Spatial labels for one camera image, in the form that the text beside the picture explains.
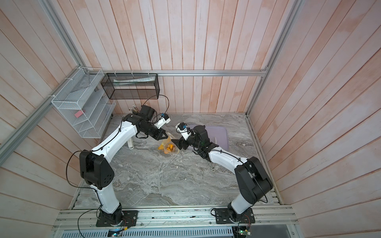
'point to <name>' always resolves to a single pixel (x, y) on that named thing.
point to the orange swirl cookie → (161, 147)
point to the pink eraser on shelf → (79, 114)
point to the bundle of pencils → (135, 110)
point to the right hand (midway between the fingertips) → (176, 134)
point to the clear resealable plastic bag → (167, 141)
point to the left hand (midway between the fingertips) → (165, 138)
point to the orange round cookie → (170, 147)
